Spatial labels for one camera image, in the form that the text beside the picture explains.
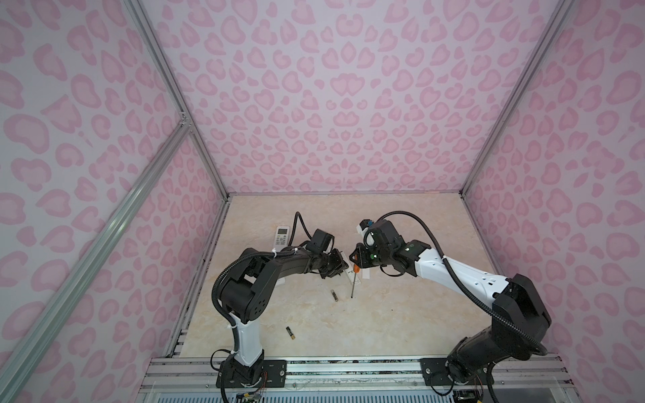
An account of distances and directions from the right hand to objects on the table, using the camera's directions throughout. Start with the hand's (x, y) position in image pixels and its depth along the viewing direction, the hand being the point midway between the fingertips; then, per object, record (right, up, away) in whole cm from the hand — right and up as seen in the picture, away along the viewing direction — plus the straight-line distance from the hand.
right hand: (354, 254), depth 83 cm
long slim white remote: (-1, -8, +10) cm, 13 cm away
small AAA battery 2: (-20, -25, -2) cm, 32 cm away
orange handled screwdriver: (0, -5, 0) cm, 5 cm away
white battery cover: (+5, -9, +11) cm, 15 cm away
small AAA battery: (-6, -15, +6) cm, 17 cm away
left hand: (-1, -5, +10) cm, 11 cm away
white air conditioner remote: (-28, +4, +20) cm, 35 cm away
